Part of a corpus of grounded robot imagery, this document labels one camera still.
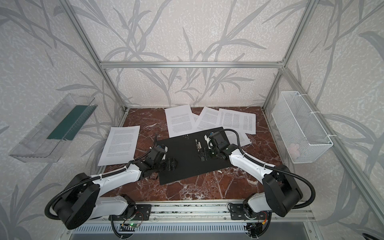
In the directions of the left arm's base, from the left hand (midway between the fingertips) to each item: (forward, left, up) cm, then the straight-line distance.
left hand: (175, 160), depth 88 cm
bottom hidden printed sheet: (+6, -32, +15) cm, 36 cm away
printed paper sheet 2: (+36, -20, -5) cm, 41 cm away
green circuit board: (-32, +17, -3) cm, 36 cm away
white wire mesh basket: (-3, -58, +32) cm, 66 cm away
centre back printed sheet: (+33, +1, -4) cm, 34 cm away
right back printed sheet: (+33, -44, -4) cm, 55 cm away
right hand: (+5, -17, +5) cm, 18 cm away
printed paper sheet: (+12, +39, -5) cm, 41 cm away
